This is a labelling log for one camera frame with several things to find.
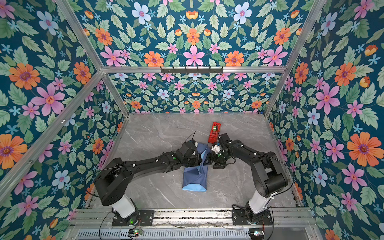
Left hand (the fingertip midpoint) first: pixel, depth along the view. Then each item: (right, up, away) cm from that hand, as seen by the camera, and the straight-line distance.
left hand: (207, 159), depth 83 cm
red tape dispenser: (+6, +14, +19) cm, 24 cm away
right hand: (+1, -4, +5) cm, 6 cm away
